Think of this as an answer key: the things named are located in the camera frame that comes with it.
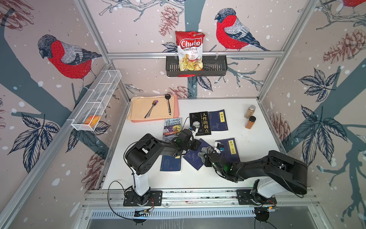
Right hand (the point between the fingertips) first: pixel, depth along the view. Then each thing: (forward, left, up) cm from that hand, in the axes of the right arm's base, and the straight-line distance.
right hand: (203, 156), depth 88 cm
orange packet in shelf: (+1, +54, +35) cm, 65 cm away
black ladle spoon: (+52, +30, +2) cm, 60 cm away
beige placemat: (+42, +53, 0) cm, 68 cm away
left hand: (+9, +1, +3) cm, 10 cm away
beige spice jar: (+33, -35, +7) cm, 48 cm away
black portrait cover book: (+27, +1, +2) cm, 27 cm away
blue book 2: (-5, +21, 0) cm, 21 cm away
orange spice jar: (+22, -33, +6) cm, 40 cm away
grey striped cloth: (+2, 0, +5) cm, 6 cm away
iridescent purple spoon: (+33, +43, +1) cm, 54 cm away
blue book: (+28, -12, +1) cm, 31 cm away
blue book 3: (-1, +7, +1) cm, 7 cm away
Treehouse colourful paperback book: (+20, +22, +2) cm, 30 cm away
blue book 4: (+4, -17, +1) cm, 18 cm away
